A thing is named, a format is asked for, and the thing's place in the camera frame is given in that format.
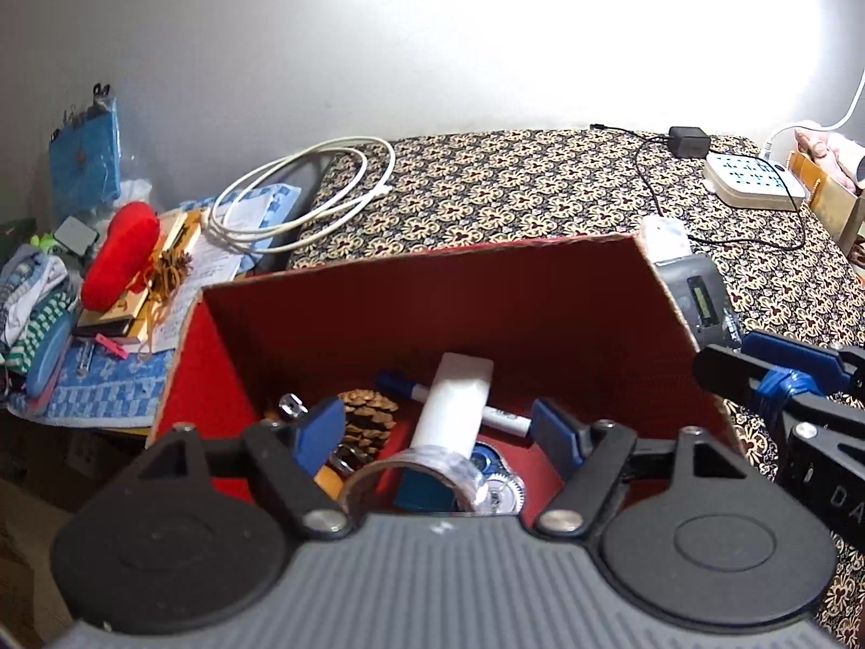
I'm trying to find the tan book stack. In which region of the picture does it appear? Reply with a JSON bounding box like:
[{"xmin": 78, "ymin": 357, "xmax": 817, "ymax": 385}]
[{"xmin": 71, "ymin": 209, "xmax": 204, "ymax": 346}]

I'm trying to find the black power adapter with cable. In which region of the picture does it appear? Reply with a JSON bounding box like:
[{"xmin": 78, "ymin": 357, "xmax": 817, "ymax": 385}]
[{"xmin": 590, "ymin": 123, "xmax": 808, "ymax": 254}]

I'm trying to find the red plush cushion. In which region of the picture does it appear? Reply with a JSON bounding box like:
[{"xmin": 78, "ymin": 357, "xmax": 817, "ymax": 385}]
[{"xmin": 81, "ymin": 201, "xmax": 161, "ymax": 308}]

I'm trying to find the blue packet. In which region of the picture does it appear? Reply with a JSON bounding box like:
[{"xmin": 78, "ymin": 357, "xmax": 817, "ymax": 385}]
[{"xmin": 49, "ymin": 84, "xmax": 124, "ymax": 207}]

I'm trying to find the blue oval case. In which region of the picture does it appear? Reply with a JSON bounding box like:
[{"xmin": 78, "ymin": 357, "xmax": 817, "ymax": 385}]
[{"xmin": 27, "ymin": 314, "xmax": 75, "ymax": 396}]

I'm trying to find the blue patterned towel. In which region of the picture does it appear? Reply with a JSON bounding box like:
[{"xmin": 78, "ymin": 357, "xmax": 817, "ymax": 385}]
[{"xmin": 6, "ymin": 345, "xmax": 173, "ymax": 430}]

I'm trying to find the blue white pamphlet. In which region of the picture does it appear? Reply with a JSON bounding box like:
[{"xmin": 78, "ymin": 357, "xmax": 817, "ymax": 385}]
[{"xmin": 179, "ymin": 182, "xmax": 302, "ymax": 278}]

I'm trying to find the green checked cloth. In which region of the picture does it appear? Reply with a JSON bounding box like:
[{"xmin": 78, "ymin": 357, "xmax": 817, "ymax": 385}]
[{"xmin": 14, "ymin": 290, "xmax": 78, "ymax": 373}]

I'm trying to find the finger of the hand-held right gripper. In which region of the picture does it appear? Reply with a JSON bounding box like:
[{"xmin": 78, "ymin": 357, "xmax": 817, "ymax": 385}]
[
  {"xmin": 742, "ymin": 330, "xmax": 865, "ymax": 393},
  {"xmin": 693, "ymin": 345, "xmax": 865, "ymax": 434}
]

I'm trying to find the gold paper gift bag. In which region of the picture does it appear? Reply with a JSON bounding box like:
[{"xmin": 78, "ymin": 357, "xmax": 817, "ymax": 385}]
[{"xmin": 789, "ymin": 149, "xmax": 865, "ymax": 258}]

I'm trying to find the dark grey pouch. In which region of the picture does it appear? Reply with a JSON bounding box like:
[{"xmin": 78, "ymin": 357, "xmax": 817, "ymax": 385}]
[{"xmin": 257, "ymin": 155, "xmax": 352, "ymax": 271}]

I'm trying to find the pink plush toy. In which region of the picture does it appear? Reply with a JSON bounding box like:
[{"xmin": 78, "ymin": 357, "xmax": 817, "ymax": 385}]
[{"xmin": 794, "ymin": 125, "xmax": 859, "ymax": 190}]

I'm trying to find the white power strip cable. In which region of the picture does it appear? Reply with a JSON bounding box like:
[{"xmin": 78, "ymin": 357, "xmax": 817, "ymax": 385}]
[{"xmin": 760, "ymin": 64, "xmax": 865, "ymax": 156}]

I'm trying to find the white tube with blue cap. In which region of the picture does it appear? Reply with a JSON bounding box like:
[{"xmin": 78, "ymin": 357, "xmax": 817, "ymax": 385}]
[{"xmin": 394, "ymin": 353, "xmax": 496, "ymax": 513}]

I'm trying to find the clear plastic case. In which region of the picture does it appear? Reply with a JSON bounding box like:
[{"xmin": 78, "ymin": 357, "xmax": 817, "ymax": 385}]
[{"xmin": 638, "ymin": 215, "xmax": 691, "ymax": 264}]

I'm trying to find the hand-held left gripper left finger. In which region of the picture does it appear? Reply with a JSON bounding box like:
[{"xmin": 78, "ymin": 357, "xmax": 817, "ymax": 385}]
[{"xmin": 128, "ymin": 398, "xmax": 352, "ymax": 540}]

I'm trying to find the clear packing tape roll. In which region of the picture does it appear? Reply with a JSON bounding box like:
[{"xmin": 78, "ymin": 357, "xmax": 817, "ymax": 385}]
[{"xmin": 338, "ymin": 445, "xmax": 497, "ymax": 521}]

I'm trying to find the red cardboard box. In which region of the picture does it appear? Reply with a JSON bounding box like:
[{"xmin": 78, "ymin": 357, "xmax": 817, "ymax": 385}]
[{"xmin": 145, "ymin": 233, "xmax": 748, "ymax": 528}]

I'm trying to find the brown cardboard carton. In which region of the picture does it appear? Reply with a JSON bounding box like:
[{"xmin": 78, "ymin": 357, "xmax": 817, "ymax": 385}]
[{"xmin": 0, "ymin": 412, "xmax": 150, "ymax": 511}]

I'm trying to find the small grey device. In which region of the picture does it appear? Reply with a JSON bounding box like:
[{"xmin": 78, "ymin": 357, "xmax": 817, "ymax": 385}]
[{"xmin": 54, "ymin": 216, "xmax": 101, "ymax": 261}]

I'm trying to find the white marker with blue cap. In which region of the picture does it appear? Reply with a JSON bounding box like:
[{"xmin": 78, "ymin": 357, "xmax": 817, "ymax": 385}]
[{"xmin": 376, "ymin": 370, "xmax": 533, "ymax": 438}]

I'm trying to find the black electronic device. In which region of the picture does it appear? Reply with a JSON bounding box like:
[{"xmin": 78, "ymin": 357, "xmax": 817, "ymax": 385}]
[{"xmin": 658, "ymin": 253, "xmax": 744, "ymax": 353}]

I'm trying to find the clear plastic bag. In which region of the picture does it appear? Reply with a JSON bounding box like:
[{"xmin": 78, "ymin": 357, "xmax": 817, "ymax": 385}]
[{"xmin": 118, "ymin": 149, "xmax": 159, "ymax": 217}]

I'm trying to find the small pine cone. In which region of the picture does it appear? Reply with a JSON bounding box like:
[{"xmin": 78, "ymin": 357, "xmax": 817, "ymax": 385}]
[{"xmin": 145, "ymin": 250, "xmax": 197, "ymax": 299}]

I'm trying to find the large pine cone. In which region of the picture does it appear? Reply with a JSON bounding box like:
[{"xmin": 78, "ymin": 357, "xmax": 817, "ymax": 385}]
[{"xmin": 336, "ymin": 388, "xmax": 401, "ymax": 464}]

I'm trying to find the white coiled cable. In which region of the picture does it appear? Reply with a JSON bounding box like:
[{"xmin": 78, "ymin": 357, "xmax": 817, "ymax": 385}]
[{"xmin": 206, "ymin": 136, "xmax": 396, "ymax": 258}]

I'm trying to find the white power strip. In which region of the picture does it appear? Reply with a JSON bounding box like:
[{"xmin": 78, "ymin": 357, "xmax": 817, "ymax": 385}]
[{"xmin": 703, "ymin": 152, "xmax": 808, "ymax": 210}]

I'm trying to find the pile of clothes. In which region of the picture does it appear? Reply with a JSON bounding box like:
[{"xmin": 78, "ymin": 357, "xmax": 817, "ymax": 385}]
[{"xmin": 0, "ymin": 247, "xmax": 69, "ymax": 346}]

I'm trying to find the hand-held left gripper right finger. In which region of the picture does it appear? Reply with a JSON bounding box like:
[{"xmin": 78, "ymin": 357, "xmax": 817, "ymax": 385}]
[{"xmin": 530, "ymin": 398, "xmax": 751, "ymax": 538}]

